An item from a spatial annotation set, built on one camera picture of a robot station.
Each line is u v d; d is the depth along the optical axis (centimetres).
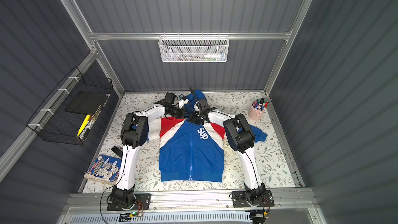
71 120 72
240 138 57
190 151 89
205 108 84
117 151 87
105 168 81
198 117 91
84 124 71
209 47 99
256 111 96
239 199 73
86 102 78
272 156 89
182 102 99
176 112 94
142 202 73
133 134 63
